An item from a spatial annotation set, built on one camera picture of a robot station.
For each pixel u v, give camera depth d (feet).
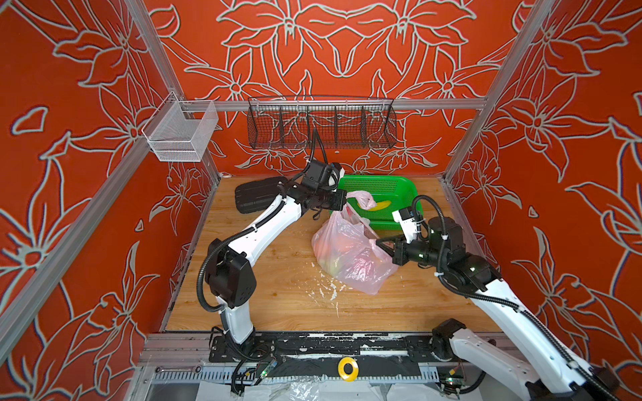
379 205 3.33
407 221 2.03
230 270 1.48
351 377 2.24
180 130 3.05
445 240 1.67
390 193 3.89
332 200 2.31
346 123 3.19
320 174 2.04
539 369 1.34
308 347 2.44
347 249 2.62
